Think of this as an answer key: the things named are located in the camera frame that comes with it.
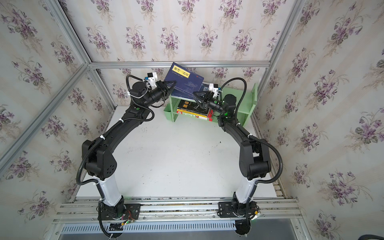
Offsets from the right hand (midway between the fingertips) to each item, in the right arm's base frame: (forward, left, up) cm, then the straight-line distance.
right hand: (191, 96), depth 74 cm
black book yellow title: (+14, 0, -20) cm, 25 cm away
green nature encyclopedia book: (+6, -12, -23) cm, 27 cm away
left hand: (+5, +7, +7) cm, 11 cm away
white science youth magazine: (+19, -9, -9) cm, 23 cm away
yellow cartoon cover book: (+9, 0, -22) cm, 24 cm away
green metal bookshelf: (+26, -41, -21) cm, 53 cm away
